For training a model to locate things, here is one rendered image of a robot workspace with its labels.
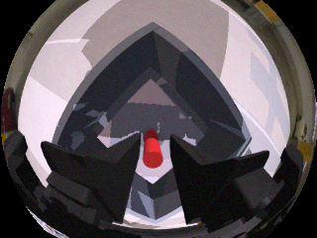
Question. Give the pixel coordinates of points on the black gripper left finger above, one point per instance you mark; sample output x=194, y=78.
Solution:
x=108, y=173

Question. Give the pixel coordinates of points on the red peg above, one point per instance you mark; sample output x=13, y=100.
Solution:
x=152, y=156

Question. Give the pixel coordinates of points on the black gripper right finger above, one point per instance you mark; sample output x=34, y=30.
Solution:
x=201, y=178

